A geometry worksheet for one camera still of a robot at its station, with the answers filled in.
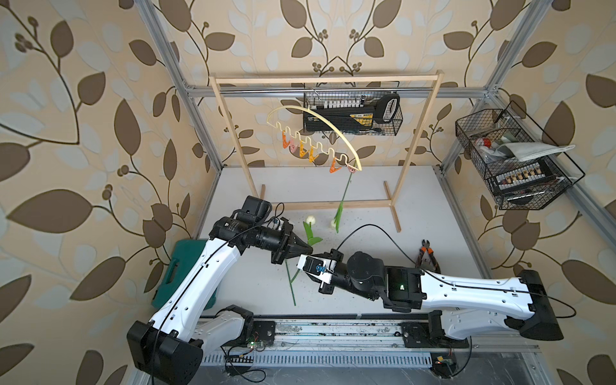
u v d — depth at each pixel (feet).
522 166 2.27
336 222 2.91
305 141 2.53
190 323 1.29
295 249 2.02
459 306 1.46
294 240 2.07
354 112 2.68
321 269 1.58
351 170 2.40
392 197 3.43
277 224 2.15
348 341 2.42
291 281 1.71
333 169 2.53
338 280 1.70
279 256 1.99
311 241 2.30
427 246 3.06
